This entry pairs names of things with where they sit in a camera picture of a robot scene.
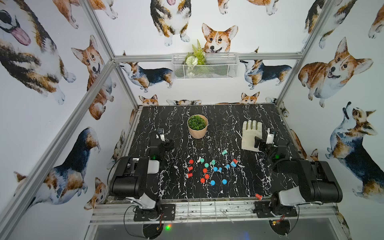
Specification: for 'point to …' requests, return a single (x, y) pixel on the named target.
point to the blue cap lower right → (224, 181)
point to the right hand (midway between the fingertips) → (262, 135)
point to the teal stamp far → (224, 152)
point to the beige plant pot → (198, 134)
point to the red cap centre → (205, 170)
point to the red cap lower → (202, 180)
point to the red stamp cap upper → (191, 161)
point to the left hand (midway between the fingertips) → (165, 134)
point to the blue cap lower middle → (213, 182)
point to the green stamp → (213, 162)
